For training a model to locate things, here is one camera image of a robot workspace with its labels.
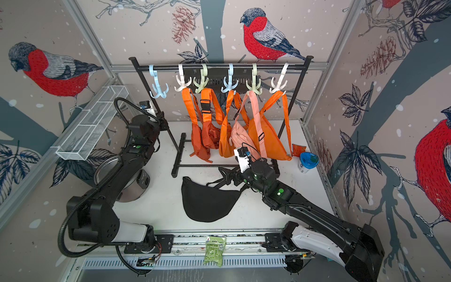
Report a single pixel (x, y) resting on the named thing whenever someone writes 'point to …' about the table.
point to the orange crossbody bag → (225, 148)
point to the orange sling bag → (274, 147)
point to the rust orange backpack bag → (198, 148)
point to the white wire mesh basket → (96, 116)
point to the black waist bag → (206, 203)
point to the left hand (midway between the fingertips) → (164, 108)
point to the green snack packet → (215, 247)
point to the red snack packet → (297, 150)
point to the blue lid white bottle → (308, 161)
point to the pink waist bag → (246, 134)
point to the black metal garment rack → (179, 143)
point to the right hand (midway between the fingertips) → (228, 161)
